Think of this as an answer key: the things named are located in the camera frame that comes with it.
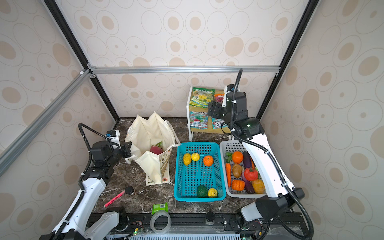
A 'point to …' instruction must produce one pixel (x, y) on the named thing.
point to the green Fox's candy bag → (217, 123)
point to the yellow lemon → (187, 159)
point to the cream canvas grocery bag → (139, 135)
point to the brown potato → (237, 170)
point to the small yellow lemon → (195, 156)
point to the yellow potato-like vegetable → (258, 186)
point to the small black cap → (129, 190)
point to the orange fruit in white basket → (237, 157)
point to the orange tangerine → (208, 160)
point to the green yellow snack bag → (200, 97)
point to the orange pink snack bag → (219, 97)
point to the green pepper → (229, 154)
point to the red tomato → (250, 174)
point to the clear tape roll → (155, 215)
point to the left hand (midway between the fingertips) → (133, 140)
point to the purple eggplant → (247, 160)
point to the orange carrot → (228, 172)
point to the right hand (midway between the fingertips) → (214, 103)
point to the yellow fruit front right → (212, 192)
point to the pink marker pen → (113, 200)
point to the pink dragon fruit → (156, 149)
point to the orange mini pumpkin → (238, 185)
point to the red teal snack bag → (199, 119)
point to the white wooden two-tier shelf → (192, 131)
